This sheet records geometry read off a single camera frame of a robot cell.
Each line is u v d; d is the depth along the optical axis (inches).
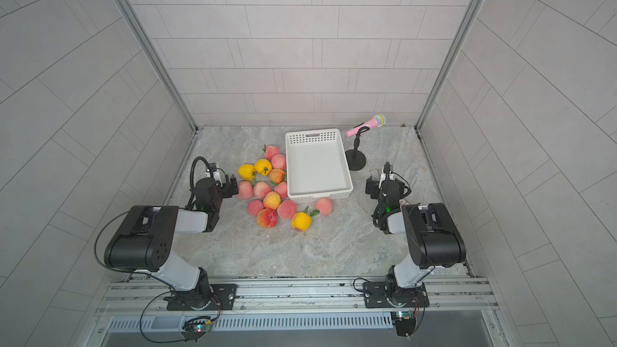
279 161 37.9
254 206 33.5
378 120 35.4
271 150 39.8
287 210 33.0
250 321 26.7
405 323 26.9
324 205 33.4
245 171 36.9
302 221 32.4
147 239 17.7
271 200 34.0
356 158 40.7
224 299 27.9
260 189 35.0
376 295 27.9
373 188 32.8
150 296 27.9
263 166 37.8
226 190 30.7
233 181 33.0
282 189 35.0
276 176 37.0
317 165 40.2
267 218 32.5
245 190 34.8
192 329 25.7
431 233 20.0
